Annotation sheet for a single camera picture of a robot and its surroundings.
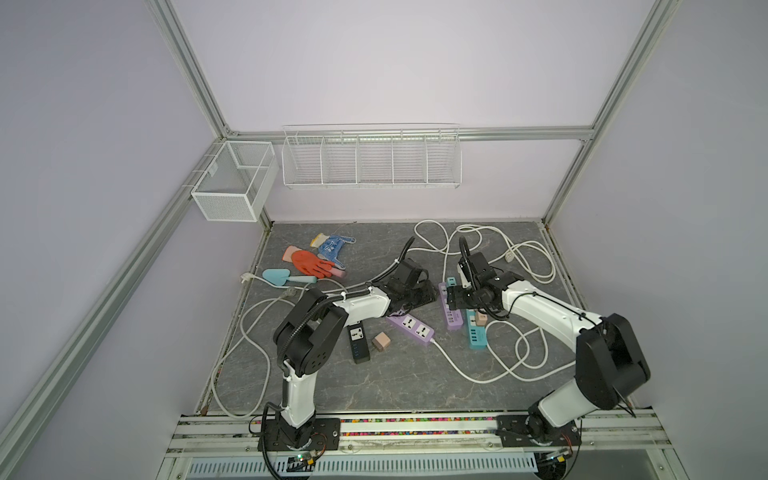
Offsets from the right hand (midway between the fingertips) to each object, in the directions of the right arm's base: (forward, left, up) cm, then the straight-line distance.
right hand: (460, 300), depth 90 cm
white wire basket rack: (+42, +27, +23) cm, 55 cm away
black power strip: (-11, +31, -5) cm, 33 cm away
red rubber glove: (+17, +50, -5) cm, 53 cm away
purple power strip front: (-7, +15, -5) cm, 17 cm away
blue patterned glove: (+26, +45, -6) cm, 53 cm away
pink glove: (+24, +60, -6) cm, 65 cm away
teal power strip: (-8, -4, -5) cm, 11 cm away
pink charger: (-11, +24, -5) cm, 27 cm away
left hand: (+1, +7, -1) cm, 7 cm away
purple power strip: (-3, +2, -5) cm, 6 cm away
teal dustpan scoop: (+13, +60, -6) cm, 62 cm away
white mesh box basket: (+37, +74, +18) cm, 85 cm away
